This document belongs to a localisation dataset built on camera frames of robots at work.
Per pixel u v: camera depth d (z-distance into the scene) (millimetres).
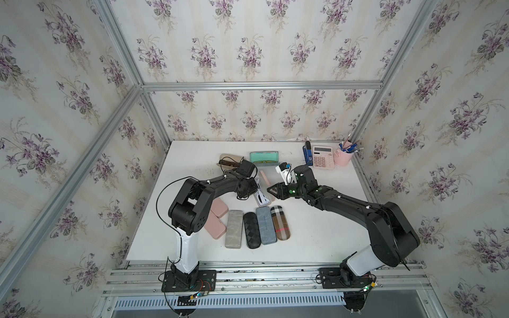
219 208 919
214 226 845
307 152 1142
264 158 1110
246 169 793
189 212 513
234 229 838
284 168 780
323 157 1110
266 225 842
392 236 441
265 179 939
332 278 731
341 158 1065
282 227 838
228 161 1082
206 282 720
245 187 796
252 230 825
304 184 687
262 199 935
